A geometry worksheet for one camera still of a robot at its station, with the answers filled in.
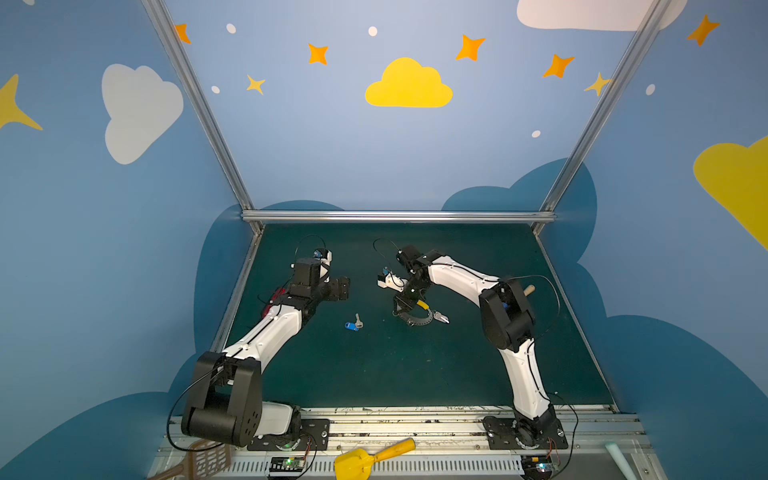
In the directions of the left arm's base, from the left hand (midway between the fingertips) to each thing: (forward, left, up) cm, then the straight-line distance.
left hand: (341, 276), depth 89 cm
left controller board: (-46, +9, -14) cm, 49 cm away
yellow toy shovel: (-46, -8, -12) cm, 48 cm away
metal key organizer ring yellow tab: (-8, -22, -13) cm, 27 cm away
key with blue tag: (-10, -4, -13) cm, 17 cm away
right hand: (-2, -20, -11) cm, 23 cm away
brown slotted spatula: (-46, +29, -13) cm, 56 cm away
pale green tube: (-44, -71, -11) cm, 84 cm away
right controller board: (-45, -52, -14) cm, 70 cm away
